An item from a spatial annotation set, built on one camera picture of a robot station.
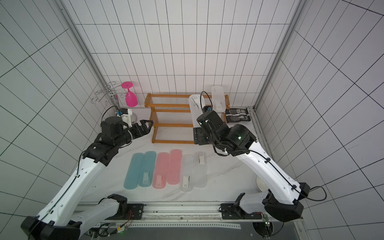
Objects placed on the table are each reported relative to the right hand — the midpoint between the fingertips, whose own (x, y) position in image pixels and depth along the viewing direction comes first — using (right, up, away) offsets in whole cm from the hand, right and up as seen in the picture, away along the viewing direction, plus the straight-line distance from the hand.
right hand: (195, 133), depth 64 cm
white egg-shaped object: (+37, -31, +17) cm, 51 cm away
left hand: (-24, +2, +9) cm, 26 cm away
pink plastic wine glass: (-45, +20, +38) cm, 62 cm away
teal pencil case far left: (-37, -28, +21) cm, 51 cm away
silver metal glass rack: (-52, +24, +25) cm, 63 cm away
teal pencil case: (-29, -25, +23) cm, 44 cm away
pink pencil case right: (-12, -23, +23) cm, 35 cm away
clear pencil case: (-5, -29, +17) cm, 34 cm away
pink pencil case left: (-20, -25, +23) cm, 40 cm away
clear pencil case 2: (+14, +18, +21) cm, 31 cm away
